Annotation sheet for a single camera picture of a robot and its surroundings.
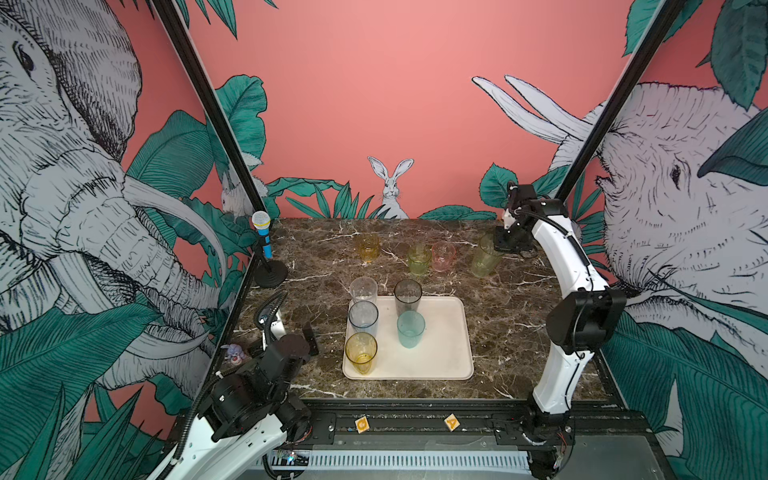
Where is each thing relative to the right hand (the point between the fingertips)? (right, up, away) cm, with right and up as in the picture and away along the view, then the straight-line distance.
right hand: (497, 241), depth 87 cm
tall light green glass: (-3, -5, -1) cm, 6 cm away
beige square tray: (-15, -34, +2) cm, 37 cm away
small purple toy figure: (-76, -31, -5) cm, 82 cm away
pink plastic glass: (-13, -5, +20) cm, 24 cm away
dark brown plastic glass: (-27, -15, -5) cm, 31 cm away
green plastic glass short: (-21, -4, +20) cm, 30 cm away
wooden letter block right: (-16, -46, -13) cm, 51 cm away
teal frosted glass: (-25, -26, +2) cm, 36 cm away
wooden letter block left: (-39, -47, -13) cm, 62 cm away
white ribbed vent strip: (-25, -53, -17) cm, 61 cm away
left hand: (-55, -21, -17) cm, 61 cm away
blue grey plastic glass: (-39, -21, -5) cm, 45 cm away
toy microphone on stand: (-74, -11, +15) cm, 77 cm away
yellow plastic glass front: (-40, -1, +21) cm, 46 cm away
